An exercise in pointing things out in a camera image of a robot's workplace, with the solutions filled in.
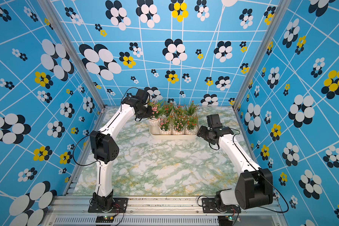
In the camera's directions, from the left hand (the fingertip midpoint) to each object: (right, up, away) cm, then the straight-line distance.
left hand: (151, 113), depth 93 cm
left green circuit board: (-21, -56, -21) cm, 63 cm away
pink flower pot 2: (+18, -10, -3) cm, 21 cm away
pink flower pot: (0, -11, +12) cm, 16 cm away
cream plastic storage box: (+14, -17, +6) cm, 23 cm away
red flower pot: (+27, -11, +3) cm, 29 cm away
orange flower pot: (+28, +3, +6) cm, 29 cm away
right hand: (+34, -13, -7) cm, 37 cm away
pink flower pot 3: (+10, -10, -1) cm, 14 cm away
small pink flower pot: (+19, +2, +5) cm, 20 cm away
